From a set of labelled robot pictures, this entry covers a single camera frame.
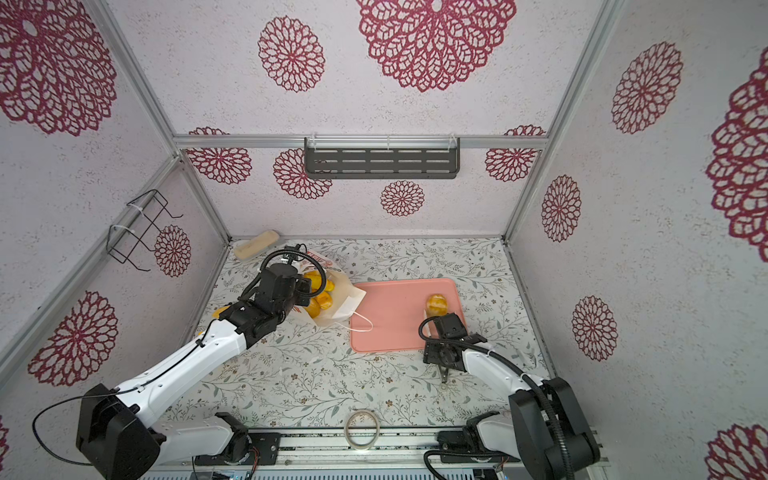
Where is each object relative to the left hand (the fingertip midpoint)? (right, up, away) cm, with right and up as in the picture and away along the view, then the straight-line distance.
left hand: (300, 282), depth 81 cm
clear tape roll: (+14, -39, -7) cm, 42 cm away
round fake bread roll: (+40, -8, +15) cm, 44 cm away
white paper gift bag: (+11, -5, +11) cm, 16 cm away
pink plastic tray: (+26, -10, +13) cm, 30 cm away
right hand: (+39, -21, +8) cm, 45 cm away
